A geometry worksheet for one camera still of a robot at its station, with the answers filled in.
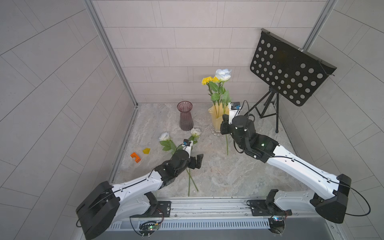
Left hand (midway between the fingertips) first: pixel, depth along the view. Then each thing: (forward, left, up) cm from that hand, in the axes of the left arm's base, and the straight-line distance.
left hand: (198, 153), depth 82 cm
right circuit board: (-31, -37, -9) cm, 49 cm away
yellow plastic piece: (+4, +32, -7) cm, 33 cm away
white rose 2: (+16, +2, -4) cm, 16 cm away
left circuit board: (-33, +22, -7) cm, 40 cm away
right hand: (+8, -10, +23) cm, 26 cm away
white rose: (+8, +19, -6) cm, 21 cm away
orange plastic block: (-1, +36, -7) cm, 36 cm away
